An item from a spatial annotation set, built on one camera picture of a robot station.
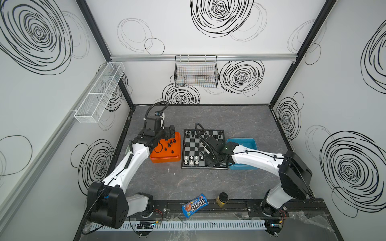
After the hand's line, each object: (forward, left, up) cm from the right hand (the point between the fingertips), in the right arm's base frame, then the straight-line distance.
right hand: (205, 160), depth 84 cm
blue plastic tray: (+15, -29, -6) cm, 33 cm away
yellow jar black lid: (-20, -7, +3) cm, 21 cm away
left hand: (+14, +21, +12) cm, 28 cm away
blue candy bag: (-22, +7, -5) cm, 24 cm away
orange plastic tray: (+9, +24, -7) cm, 27 cm away
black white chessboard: (+7, +7, -4) cm, 10 cm away
